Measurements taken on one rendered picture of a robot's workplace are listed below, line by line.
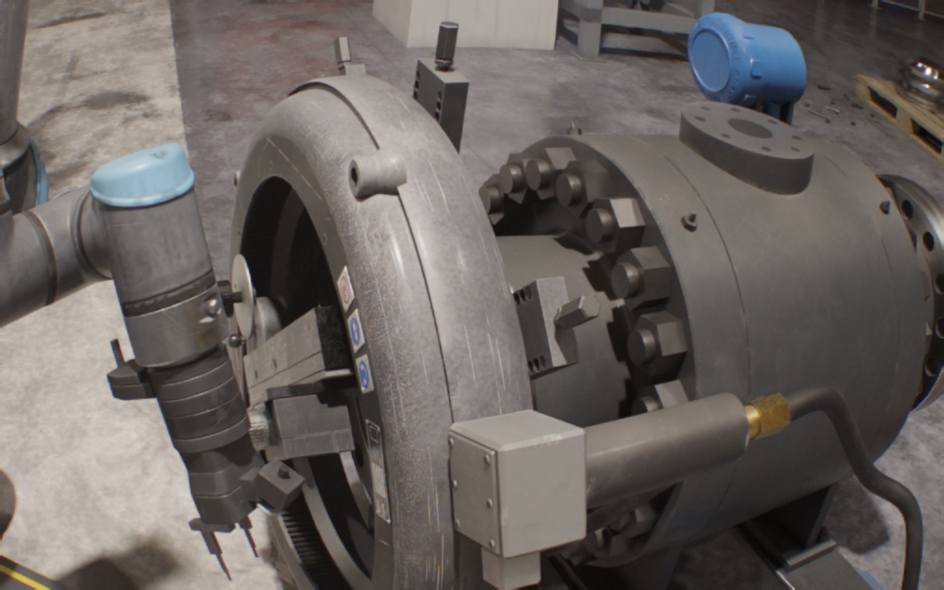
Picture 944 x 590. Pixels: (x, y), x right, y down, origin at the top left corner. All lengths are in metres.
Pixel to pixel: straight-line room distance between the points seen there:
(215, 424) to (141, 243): 0.15
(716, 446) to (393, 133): 0.43
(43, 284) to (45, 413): 1.51
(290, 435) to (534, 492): 0.31
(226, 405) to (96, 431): 1.48
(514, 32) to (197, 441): 4.47
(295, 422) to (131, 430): 1.22
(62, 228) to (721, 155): 0.85
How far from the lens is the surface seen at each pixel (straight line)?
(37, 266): 0.89
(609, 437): 0.97
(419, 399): 0.99
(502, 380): 1.00
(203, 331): 0.84
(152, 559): 1.98
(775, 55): 1.70
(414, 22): 5.05
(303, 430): 1.13
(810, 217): 1.42
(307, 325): 1.14
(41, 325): 2.74
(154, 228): 0.82
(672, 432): 1.00
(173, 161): 0.83
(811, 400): 1.15
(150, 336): 0.84
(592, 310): 0.94
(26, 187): 1.20
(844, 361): 1.40
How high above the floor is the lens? 1.34
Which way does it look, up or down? 28 degrees down
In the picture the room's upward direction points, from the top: 6 degrees clockwise
